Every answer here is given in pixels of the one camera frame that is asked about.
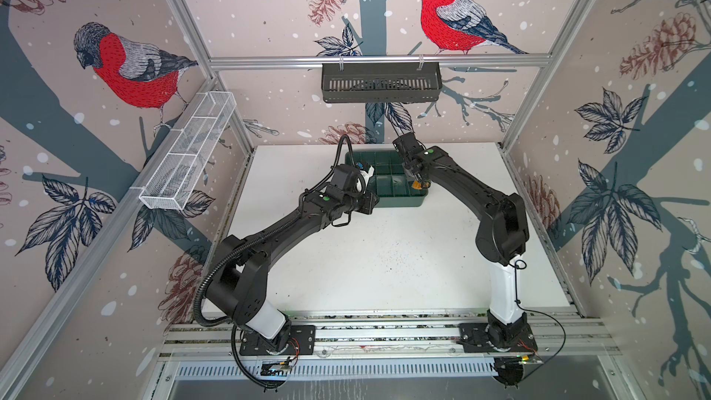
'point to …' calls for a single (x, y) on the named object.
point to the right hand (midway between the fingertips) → (420, 169)
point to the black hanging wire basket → (349, 85)
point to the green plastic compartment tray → (390, 182)
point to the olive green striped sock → (417, 185)
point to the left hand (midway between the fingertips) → (377, 198)
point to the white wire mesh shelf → (172, 181)
